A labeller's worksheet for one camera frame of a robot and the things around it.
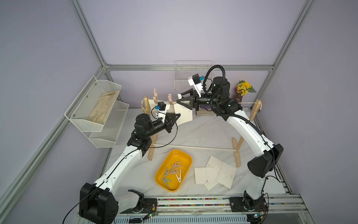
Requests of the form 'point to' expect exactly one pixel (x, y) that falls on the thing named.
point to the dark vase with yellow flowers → (242, 88)
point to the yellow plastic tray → (165, 167)
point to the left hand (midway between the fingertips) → (178, 116)
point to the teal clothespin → (165, 181)
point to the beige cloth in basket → (99, 113)
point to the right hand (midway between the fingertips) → (179, 101)
